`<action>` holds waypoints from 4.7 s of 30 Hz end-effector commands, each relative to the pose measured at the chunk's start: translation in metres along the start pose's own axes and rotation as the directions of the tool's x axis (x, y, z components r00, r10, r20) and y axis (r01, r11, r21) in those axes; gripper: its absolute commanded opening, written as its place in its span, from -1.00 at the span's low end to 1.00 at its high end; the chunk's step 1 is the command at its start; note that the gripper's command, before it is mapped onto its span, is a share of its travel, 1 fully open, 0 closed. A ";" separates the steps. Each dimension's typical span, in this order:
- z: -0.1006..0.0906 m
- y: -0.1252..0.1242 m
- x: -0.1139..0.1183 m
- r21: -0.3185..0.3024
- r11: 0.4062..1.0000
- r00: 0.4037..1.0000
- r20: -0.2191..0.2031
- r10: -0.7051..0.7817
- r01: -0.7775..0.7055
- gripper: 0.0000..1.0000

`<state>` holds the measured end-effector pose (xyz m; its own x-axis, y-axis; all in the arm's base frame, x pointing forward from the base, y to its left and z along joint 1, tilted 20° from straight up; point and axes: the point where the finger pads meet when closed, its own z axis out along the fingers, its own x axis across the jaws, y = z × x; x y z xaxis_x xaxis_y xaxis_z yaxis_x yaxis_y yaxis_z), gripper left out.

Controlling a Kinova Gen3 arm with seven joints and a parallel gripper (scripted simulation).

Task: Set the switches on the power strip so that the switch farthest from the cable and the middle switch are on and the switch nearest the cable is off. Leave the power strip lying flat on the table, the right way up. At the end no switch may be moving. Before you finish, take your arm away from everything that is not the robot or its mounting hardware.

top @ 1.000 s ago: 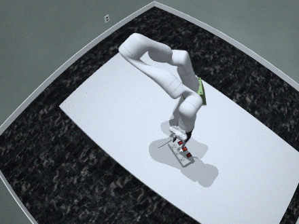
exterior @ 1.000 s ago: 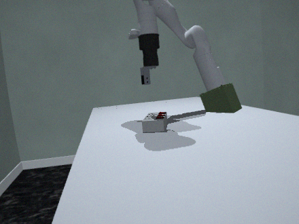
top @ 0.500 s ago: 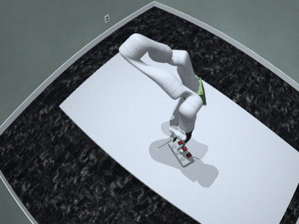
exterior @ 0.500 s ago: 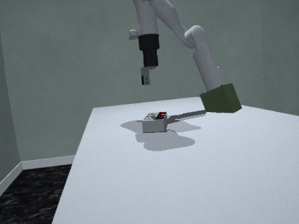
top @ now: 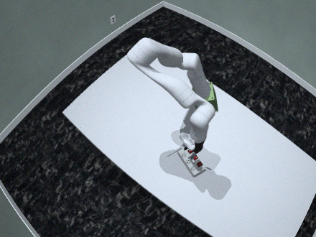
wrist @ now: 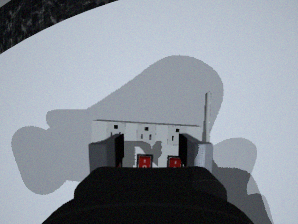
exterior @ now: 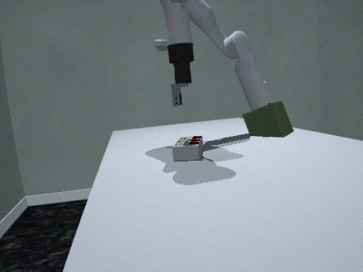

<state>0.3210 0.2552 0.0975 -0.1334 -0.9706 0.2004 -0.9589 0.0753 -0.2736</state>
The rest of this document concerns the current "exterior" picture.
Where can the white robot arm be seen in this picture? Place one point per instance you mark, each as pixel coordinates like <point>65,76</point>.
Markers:
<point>255,89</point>

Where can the white power strip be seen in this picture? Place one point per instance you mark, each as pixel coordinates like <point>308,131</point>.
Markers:
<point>187,148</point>

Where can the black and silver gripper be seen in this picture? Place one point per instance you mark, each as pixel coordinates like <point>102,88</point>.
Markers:
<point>180,52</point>

